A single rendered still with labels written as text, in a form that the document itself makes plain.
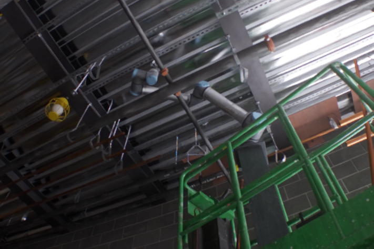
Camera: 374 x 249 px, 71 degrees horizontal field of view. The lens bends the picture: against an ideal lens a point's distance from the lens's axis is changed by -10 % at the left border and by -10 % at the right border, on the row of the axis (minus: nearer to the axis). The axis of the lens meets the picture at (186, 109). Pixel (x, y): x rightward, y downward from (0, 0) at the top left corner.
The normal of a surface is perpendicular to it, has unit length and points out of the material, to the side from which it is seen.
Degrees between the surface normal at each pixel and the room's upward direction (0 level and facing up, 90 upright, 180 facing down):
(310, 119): 180
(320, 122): 180
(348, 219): 90
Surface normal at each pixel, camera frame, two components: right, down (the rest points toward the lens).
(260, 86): 0.00, 0.51
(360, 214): -0.69, -0.62
